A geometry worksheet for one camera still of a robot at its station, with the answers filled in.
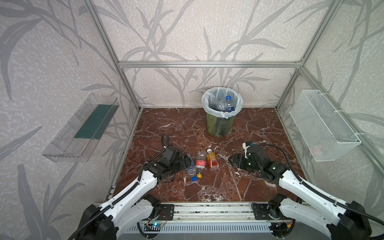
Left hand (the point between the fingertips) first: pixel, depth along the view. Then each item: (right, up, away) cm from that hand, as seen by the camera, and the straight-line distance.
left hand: (188, 159), depth 82 cm
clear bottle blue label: (+26, +30, +14) cm, 42 cm away
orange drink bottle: (+14, -2, +5) cm, 15 cm away
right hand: (+24, +2, -1) cm, 24 cm away
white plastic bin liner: (+20, +39, +16) cm, 47 cm away
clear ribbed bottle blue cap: (+2, -7, +2) cm, 8 cm away
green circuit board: (-14, -29, -11) cm, 34 cm away
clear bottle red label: (+7, -3, +4) cm, 8 cm away
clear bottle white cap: (+19, +31, +11) cm, 38 cm away
